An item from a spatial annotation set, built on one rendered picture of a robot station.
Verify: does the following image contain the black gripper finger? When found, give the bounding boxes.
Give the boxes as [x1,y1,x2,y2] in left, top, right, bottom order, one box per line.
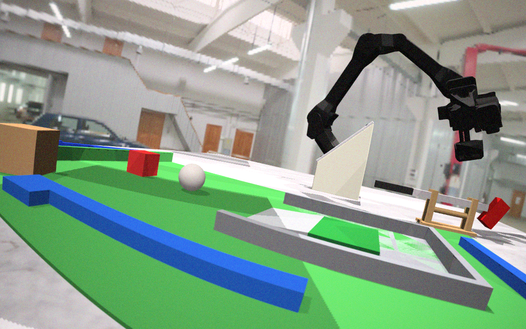
[456,140,484,156]
[449,85,478,108]

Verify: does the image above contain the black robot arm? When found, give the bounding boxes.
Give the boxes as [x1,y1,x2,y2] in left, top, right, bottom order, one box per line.
[307,33,503,154]

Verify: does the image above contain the white golf ball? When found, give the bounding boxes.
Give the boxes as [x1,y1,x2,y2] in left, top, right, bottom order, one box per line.
[178,164,205,191]

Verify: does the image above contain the red-headed putter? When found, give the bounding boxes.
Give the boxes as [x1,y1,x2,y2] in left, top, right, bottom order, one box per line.
[374,180,510,229]

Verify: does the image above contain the tan cube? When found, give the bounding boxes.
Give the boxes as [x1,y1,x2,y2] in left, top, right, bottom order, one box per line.
[0,123,60,175]

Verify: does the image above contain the red cube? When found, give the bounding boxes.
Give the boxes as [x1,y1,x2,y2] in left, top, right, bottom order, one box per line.
[126,150,160,177]

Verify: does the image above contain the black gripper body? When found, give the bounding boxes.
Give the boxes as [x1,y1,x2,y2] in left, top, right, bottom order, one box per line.
[446,76,484,162]

